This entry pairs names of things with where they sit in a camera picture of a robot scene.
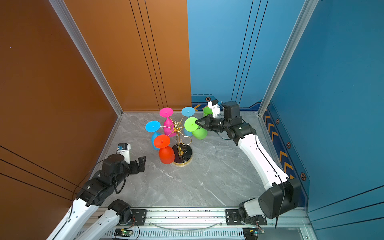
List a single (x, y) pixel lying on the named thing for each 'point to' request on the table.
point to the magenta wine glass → (169, 128)
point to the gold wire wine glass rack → (183, 150)
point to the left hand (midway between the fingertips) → (138, 156)
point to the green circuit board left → (123, 232)
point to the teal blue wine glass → (188, 111)
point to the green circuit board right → (252, 233)
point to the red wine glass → (166, 153)
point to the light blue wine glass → (153, 126)
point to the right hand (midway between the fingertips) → (195, 122)
